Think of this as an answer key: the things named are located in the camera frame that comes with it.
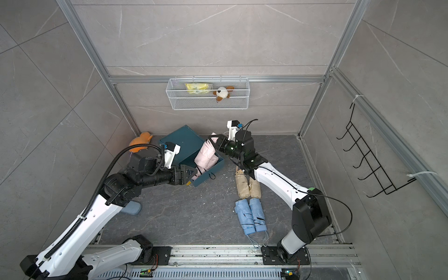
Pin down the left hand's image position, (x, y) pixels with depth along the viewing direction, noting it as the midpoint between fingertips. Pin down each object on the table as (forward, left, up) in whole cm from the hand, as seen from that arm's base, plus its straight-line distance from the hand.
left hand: (192, 168), depth 65 cm
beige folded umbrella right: (+5, -28, -29) cm, 41 cm away
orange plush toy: (+42, +40, -27) cm, 64 cm away
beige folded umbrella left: (+7, -22, -27) cm, 36 cm away
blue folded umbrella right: (-9, -28, -28) cm, 41 cm away
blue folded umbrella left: (-9, -21, -28) cm, 36 cm away
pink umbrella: (+8, -5, -4) cm, 10 cm away
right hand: (+15, -6, 0) cm, 17 cm away
